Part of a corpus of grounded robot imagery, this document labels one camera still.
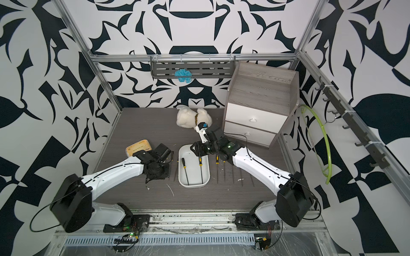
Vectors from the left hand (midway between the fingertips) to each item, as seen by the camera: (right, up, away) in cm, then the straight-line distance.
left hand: (166, 172), depth 85 cm
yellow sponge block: (-16, +13, +12) cm, 24 cm away
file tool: (+4, 0, -10) cm, 11 cm away
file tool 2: (+9, +1, +6) cm, 11 cm away
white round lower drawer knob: (+45, +19, +10) cm, 50 cm away
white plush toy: (+9, +28, +17) cm, 34 cm away
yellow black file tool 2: (+27, +3, +9) cm, 29 cm away
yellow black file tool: (+6, +5, +2) cm, 8 cm away
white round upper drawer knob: (+45, +27, -2) cm, 52 cm away
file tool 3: (+18, +2, +8) cm, 19 cm away
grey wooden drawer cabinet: (+49, +38, -2) cm, 62 cm away
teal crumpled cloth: (+8, +53, +7) cm, 54 cm away
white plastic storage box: (+14, -1, +7) cm, 15 cm away
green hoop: (+72, +32, -8) cm, 79 cm away
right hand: (+14, +15, -6) cm, 22 cm away
